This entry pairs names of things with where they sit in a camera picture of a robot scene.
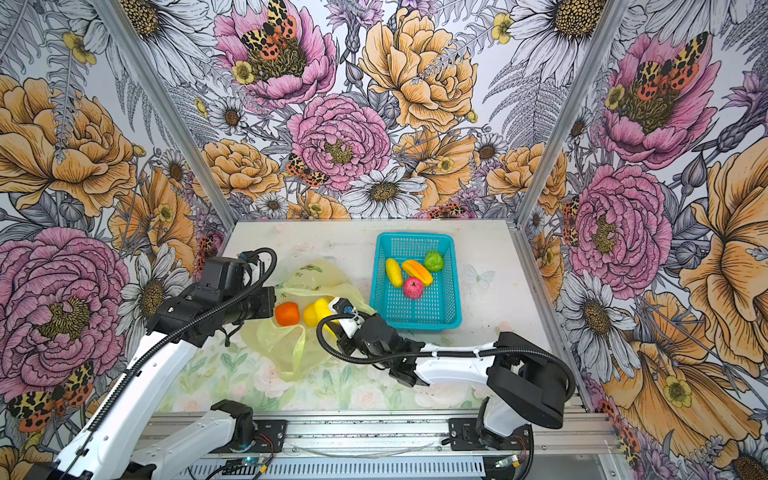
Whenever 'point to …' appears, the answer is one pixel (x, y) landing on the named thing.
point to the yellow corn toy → (394, 272)
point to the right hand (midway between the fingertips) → (334, 324)
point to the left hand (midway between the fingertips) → (272, 309)
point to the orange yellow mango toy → (416, 270)
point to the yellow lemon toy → (317, 311)
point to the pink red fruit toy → (413, 288)
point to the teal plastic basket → (439, 307)
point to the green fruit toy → (434, 261)
